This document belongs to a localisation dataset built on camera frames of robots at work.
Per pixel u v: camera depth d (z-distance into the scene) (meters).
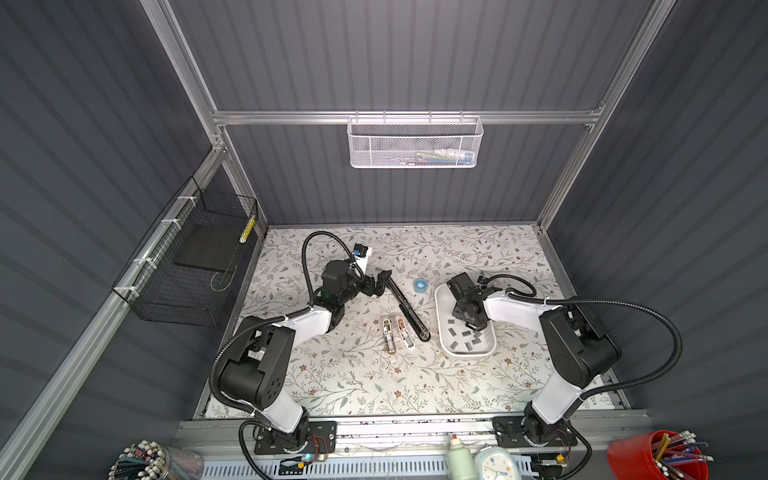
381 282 0.81
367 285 0.80
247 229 0.82
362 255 0.77
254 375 0.46
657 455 0.61
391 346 0.88
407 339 0.89
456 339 0.90
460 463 0.64
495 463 0.68
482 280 0.87
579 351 0.47
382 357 0.87
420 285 1.02
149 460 0.56
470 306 0.70
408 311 0.94
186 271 0.72
